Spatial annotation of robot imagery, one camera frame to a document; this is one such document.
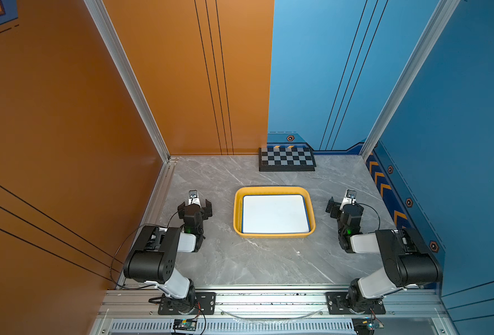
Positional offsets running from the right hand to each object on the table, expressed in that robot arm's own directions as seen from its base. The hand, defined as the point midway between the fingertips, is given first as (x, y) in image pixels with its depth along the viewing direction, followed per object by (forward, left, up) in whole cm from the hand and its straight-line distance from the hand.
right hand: (343, 200), depth 93 cm
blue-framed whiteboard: (-4, +31, -5) cm, 32 cm away
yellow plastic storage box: (+8, +32, -4) cm, 33 cm away
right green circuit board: (-45, 0, -7) cm, 46 cm away
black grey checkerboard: (+30, +23, -4) cm, 38 cm away
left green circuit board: (-45, +64, -9) cm, 79 cm away
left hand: (0, +67, 0) cm, 67 cm away
